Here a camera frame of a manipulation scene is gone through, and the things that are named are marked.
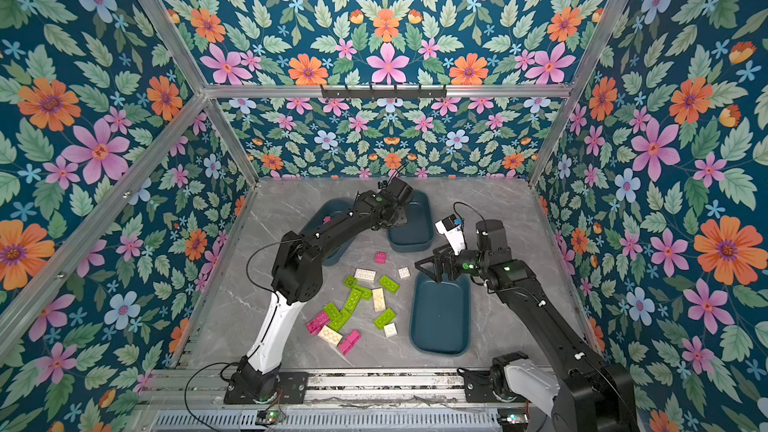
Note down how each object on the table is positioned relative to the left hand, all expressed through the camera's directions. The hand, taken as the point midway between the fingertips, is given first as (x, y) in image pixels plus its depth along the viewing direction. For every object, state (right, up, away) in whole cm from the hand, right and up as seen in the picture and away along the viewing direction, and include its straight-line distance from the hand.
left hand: (404, 211), depth 95 cm
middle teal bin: (+5, -7, +5) cm, 10 cm away
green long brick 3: (-6, -31, -10) cm, 33 cm away
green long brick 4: (-19, -30, -11) cm, 38 cm away
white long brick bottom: (-21, -34, -14) cm, 42 cm away
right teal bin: (+11, -30, -11) cm, 34 cm away
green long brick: (-5, -23, -4) cm, 23 cm away
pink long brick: (-25, -32, -11) cm, 41 cm away
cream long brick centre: (-8, -26, -7) cm, 28 cm away
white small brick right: (0, -19, -2) cm, 19 cm away
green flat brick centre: (-12, -25, -7) cm, 28 cm away
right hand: (+6, -11, -20) cm, 23 cm away
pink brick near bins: (-8, -15, +1) cm, 17 cm away
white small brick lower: (-4, -33, -13) cm, 36 cm away
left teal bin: (-25, +1, +11) cm, 28 cm away
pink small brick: (-28, -3, +8) cm, 29 cm away
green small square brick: (-17, -22, -5) cm, 28 cm away
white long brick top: (-12, -20, -4) cm, 24 cm away
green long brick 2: (-16, -27, -7) cm, 32 cm away
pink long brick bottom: (-15, -36, -17) cm, 42 cm away
